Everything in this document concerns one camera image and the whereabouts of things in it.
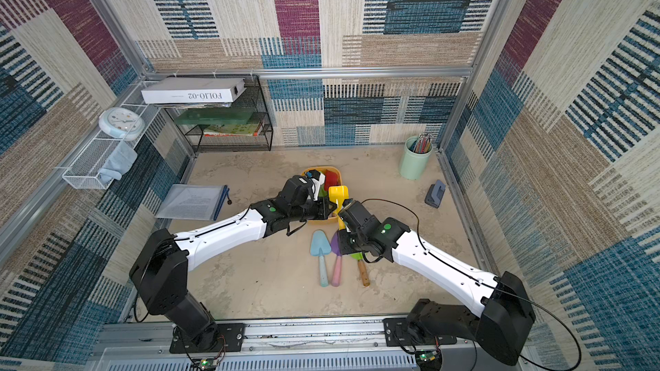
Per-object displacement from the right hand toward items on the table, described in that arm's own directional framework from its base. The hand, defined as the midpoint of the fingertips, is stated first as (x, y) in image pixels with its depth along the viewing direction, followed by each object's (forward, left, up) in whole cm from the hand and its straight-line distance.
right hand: (340, 239), depth 79 cm
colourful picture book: (+42, +41, +8) cm, 59 cm away
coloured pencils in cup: (+37, -32, +3) cm, 49 cm away
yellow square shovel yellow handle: (+13, 0, +6) cm, 14 cm away
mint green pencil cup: (+34, -30, -6) cm, 46 cm away
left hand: (+10, +1, +4) cm, 11 cm away
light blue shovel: (+3, +7, -12) cm, 14 cm away
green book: (+47, +47, +11) cm, 67 cm away
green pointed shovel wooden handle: (-5, -6, -2) cm, 7 cm away
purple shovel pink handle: (+2, +1, -12) cm, 12 cm away
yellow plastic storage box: (+38, +6, -11) cm, 40 cm away
